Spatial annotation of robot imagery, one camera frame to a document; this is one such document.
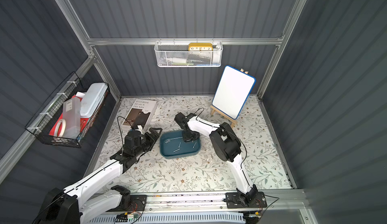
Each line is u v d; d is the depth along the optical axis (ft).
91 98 2.43
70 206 1.29
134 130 2.52
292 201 2.47
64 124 2.06
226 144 1.89
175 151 2.98
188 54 2.97
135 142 2.10
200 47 2.86
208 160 2.87
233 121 3.16
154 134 2.46
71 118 2.17
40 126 1.97
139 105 3.64
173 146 3.08
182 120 2.59
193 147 3.01
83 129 2.24
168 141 3.11
